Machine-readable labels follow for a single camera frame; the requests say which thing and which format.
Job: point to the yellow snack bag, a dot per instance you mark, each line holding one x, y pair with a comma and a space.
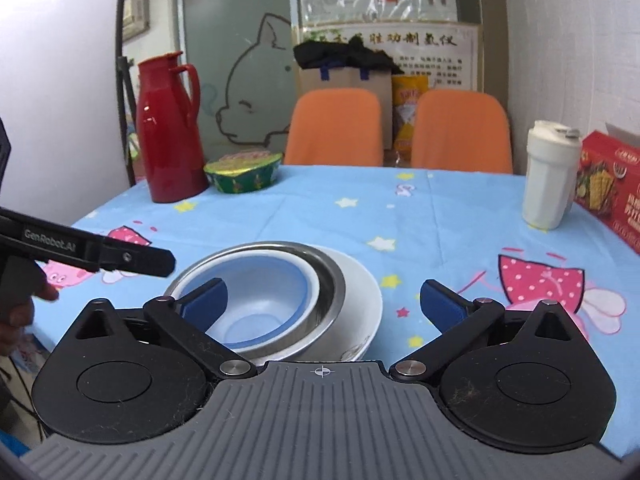
405, 125

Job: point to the frosted glass door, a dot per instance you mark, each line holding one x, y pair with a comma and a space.
225, 35

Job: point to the red thermos jug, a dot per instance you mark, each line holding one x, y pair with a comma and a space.
170, 150

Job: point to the small white printed dish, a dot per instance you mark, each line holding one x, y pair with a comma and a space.
361, 305

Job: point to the brown paper bag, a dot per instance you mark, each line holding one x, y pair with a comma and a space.
345, 81

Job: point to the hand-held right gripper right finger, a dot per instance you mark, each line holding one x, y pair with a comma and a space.
440, 305

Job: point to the blue cartoon printed tablecloth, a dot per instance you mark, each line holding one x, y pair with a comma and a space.
450, 220

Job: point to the white tumbler cup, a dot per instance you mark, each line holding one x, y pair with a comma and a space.
547, 180

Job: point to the red snack box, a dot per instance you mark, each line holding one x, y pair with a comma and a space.
612, 185

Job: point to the white ribbed bowl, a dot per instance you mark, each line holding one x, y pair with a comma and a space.
312, 285

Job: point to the orange chair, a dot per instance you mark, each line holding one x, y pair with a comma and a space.
335, 125
460, 130

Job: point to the white air conditioner unit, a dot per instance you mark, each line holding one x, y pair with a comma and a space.
136, 15

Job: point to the blue plastic bowl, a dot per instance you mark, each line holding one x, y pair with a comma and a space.
260, 300

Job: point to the black cloth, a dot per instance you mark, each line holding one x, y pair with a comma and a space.
340, 55

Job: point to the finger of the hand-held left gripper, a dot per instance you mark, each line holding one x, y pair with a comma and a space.
145, 259

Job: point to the black light stand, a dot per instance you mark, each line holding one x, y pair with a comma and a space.
126, 95

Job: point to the green instant noodle bowl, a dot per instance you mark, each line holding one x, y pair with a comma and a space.
240, 177

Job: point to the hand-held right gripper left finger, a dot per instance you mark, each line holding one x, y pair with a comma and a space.
207, 302

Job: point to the person's left hand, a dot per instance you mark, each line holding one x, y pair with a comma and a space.
46, 291

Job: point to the white panel board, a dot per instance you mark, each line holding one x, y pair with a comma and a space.
60, 110

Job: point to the stainless steel bowl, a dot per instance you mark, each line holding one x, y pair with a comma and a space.
322, 327

